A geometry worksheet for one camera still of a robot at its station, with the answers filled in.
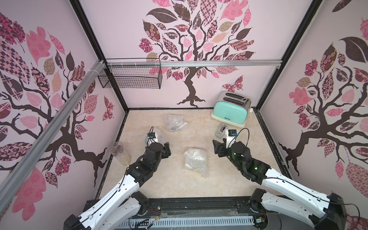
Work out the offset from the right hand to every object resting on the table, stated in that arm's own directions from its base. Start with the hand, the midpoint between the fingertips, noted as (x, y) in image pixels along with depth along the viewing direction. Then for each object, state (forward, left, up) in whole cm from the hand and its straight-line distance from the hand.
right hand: (219, 139), depth 75 cm
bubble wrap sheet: (+24, +26, -14) cm, 38 cm away
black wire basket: (+68, +65, -4) cm, 94 cm away
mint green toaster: (+29, -15, -6) cm, 33 cm away
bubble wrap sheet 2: (-7, +35, +10) cm, 37 cm away
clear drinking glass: (-2, +57, -6) cm, 57 cm away
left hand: (-1, +30, -5) cm, 30 cm away
